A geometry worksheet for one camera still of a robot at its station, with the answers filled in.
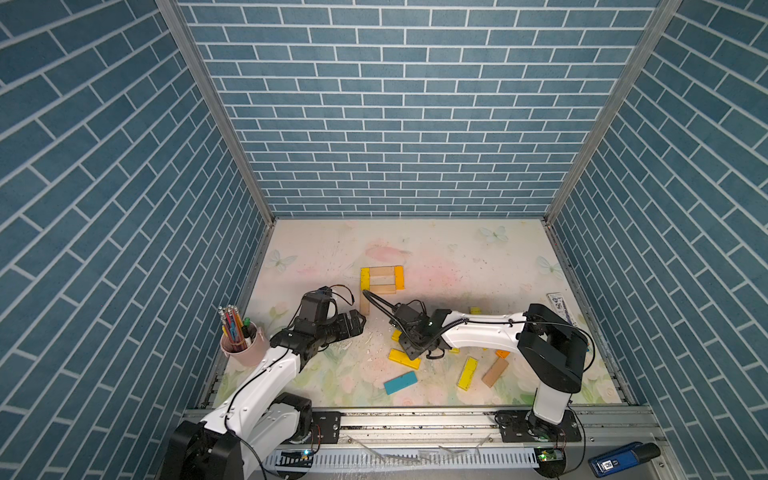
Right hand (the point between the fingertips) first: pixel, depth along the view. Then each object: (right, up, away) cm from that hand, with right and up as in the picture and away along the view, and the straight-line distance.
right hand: (411, 344), depth 88 cm
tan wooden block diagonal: (-9, +15, +12) cm, 21 cm away
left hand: (-15, +7, -4) cm, 17 cm away
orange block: (-4, +18, +15) cm, 24 cm away
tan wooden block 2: (-12, +15, -17) cm, 26 cm away
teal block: (-3, -8, -8) cm, 12 cm away
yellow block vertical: (+21, +9, +6) cm, 24 cm away
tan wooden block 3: (+23, -6, -6) cm, 25 cm away
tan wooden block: (-9, +20, +17) cm, 28 cm away
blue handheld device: (+48, -18, -21) cm, 56 cm away
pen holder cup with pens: (-46, +5, -9) cm, 47 cm away
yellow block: (-15, +18, +14) cm, 27 cm away
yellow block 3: (+15, -6, -6) cm, 18 cm away
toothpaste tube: (+49, +9, +8) cm, 50 cm away
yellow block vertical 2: (+13, -1, -2) cm, 13 cm away
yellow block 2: (-2, -1, -7) cm, 8 cm away
